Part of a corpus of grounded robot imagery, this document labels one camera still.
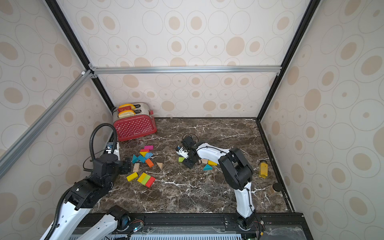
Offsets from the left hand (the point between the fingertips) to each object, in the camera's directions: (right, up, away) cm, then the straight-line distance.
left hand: (126, 155), depth 70 cm
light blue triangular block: (+2, -4, +27) cm, 28 cm away
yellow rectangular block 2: (-5, -16, +19) cm, 25 cm away
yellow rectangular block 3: (+1, -16, +18) cm, 24 cm away
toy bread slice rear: (-10, +28, +29) cm, 42 cm away
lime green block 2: (+3, -17, +18) cm, 25 cm away
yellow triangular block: (-2, -3, +27) cm, 28 cm away
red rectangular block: (-2, -2, +31) cm, 31 cm away
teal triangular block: (+40, -11, +22) cm, 47 cm away
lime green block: (+24, -5, +16) cm, 29 cm away
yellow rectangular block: (+43, -9, +25) cm, 50 cm away
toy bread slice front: (-12, +23, +25) cm, 36 cm away
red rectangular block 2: (+6, -18, +17) cm, 26 cm away
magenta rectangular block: (+1, 0, +33) cm, 33 cm away
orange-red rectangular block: (+3, -9, +25) cm, 26 cm away
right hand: (+27, -10, +24) cm, 38 cm away
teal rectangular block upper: (-3, -6, +27) cm, 28 cm away
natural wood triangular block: (+11, -9, +22) cm, 26 cm away
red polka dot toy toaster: (-4, +16, +30) cm, 34 cm away
